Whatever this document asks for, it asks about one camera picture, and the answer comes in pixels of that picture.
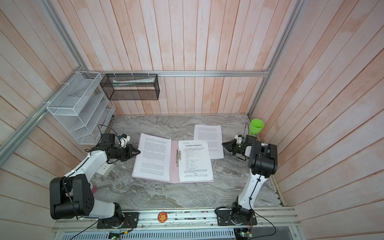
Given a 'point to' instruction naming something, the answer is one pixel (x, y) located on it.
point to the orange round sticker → (162, 217)
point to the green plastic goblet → (256, 126)
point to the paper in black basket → (118, 83)
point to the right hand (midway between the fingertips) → (222, 142)
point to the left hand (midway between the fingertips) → (140, 154)
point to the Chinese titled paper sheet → (195, 164)
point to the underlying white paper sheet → (212, 134)
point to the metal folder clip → (178, 156)
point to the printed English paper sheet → (152, 158)
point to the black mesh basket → (131, 86)
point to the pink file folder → (174, 172)
